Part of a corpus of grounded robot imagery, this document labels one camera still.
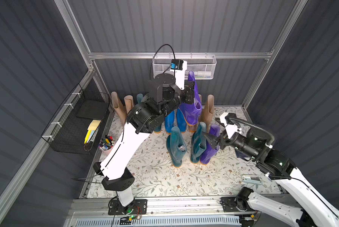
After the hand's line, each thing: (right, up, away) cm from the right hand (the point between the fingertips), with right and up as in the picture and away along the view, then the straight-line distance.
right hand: (213, 124), depth 57 cm
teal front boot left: (-15, -12, +16) cm, 25 cm away
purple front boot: (+2, -13, +12) cm, 18 cm away
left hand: (-8, +15, -7) cm, 18 cm away
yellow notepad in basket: (-59, -3, +15) cm, 61 cm away
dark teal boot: (-27, -5, +43) cm, 51 cm away
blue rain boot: (-19, +1, +36) cm, 40 cm away
